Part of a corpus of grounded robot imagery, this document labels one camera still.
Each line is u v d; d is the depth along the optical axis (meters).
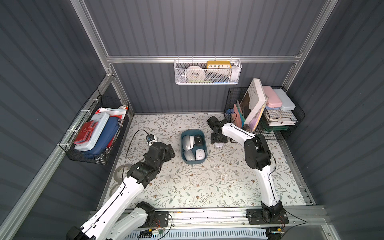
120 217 0.45
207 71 0.89
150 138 0.67
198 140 1.01
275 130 0.97
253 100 0.87
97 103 0.79
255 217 0.72
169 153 0.69
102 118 0.69
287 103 0.94
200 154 0.94
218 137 0.87
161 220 0.73
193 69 0.82
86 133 0.62
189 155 0.94
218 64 0.87
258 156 0.61
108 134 0.68
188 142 0.98
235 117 1.10
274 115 0.92
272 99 0.93
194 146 1.00
